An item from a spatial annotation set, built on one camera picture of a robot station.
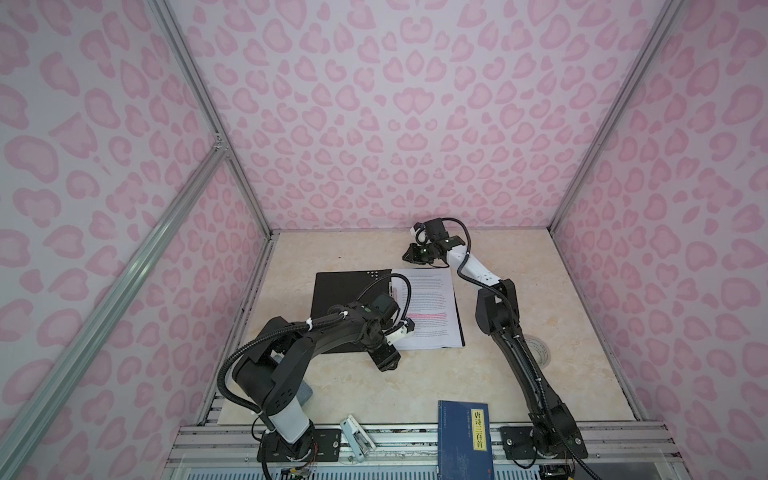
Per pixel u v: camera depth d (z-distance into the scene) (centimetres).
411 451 73
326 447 73
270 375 45
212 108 85
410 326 81
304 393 80
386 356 77
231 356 42
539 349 88
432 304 98
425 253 98
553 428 64
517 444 73
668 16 69
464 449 72
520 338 71
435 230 93
